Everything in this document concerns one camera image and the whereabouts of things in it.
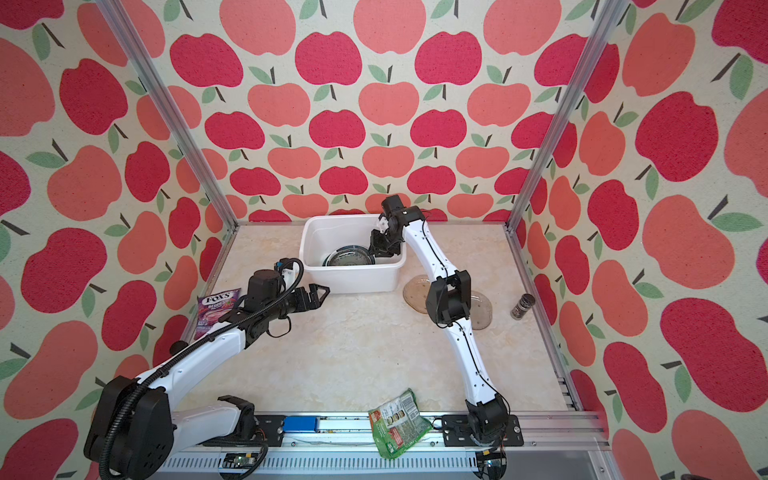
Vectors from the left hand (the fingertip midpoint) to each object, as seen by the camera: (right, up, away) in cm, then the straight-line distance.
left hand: (323, 293), depth 84 cm
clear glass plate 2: (+28, -2, +17) cm, 33 cm away
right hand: (+15, +12, +14) cm, 24 cm away
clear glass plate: (+5, +11, +23) cm, 26 cm away
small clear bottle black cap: (-38, -13, -6) cm, 40 cm away
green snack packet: (+21, -32, -10) cm, 39 cm away
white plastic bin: (-5, +18, +20) cm, 27 cm away
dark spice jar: (+60, -3, +2) cm, 60 cm away
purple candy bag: (-39, -6, +11) cm, 41 cm away
